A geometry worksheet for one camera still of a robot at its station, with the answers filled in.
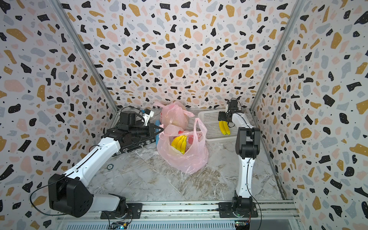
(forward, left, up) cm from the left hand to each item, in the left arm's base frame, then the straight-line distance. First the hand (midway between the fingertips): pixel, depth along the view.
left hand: (163, 129), depth 77 cm
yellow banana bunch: (+4, -7, -20) cm, 21 cm away
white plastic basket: (+20, -29, -17) cm, 39 cm away
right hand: (+26, -41, -18) cm, 51 cm away
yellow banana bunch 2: (+18, -39, -22) cm, 49 cm away
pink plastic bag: (+23, -4, -11) cm, 26 cm away
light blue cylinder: (+21, +10, -21) cm, 32 cm away
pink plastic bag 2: (-6, -18, -16) cm, 25 cm away
